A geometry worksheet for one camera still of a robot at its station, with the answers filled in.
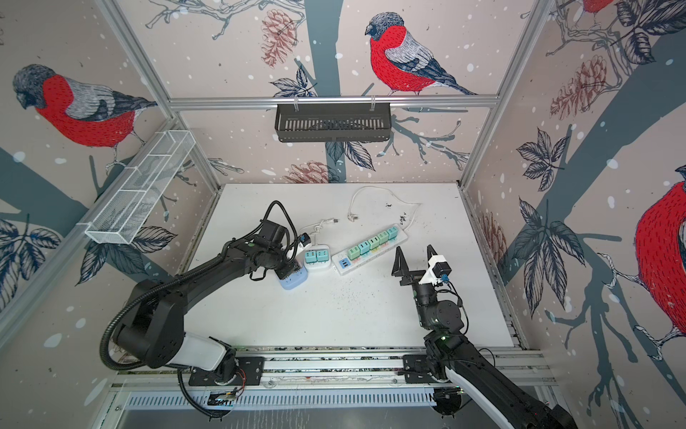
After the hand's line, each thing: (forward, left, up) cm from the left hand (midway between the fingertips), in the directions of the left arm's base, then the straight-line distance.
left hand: (294, 262), depth 87 cm
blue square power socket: (-4, 0, -5) cm, 7 cm away
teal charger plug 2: (+12, -35, -1) cm, 37 cm away
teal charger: (+3, -5, -1) cm, 6 cm away
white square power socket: (+1, -7, -5) cm, 9 cm away
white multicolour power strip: (+2, -16, -5) cm, 17 cm away
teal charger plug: (+3, -9, -1) cm, 10 cm away
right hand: (-6, -36, +16) cm, 40 cm away
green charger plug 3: (+10, -31, -1) cm, 32 cm away
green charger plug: (+4, -20, -1) cm, 21 cm away
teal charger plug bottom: (+6, -24, -1) cm, 25 cm away
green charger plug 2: (+8, -27, -1) cm, 28 cm away
